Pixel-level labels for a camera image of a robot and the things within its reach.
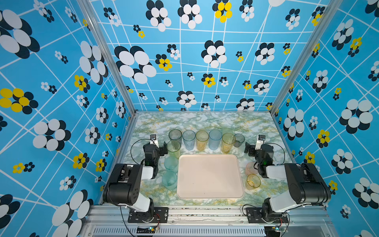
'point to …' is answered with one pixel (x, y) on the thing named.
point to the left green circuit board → (146, 229)
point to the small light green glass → (227, 130)
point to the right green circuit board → (272, 231)
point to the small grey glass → (240, 138)
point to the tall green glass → (173, 148)
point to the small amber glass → (253, 181)
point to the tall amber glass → (202, 138)
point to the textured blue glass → (214, 139)
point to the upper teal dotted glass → (171, 163)
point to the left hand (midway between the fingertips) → (158, 141)
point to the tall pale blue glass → (189, 136)
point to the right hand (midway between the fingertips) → (256, 143)
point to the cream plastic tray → (209, 176)
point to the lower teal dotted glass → (169, 180)
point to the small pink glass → (249, 169)
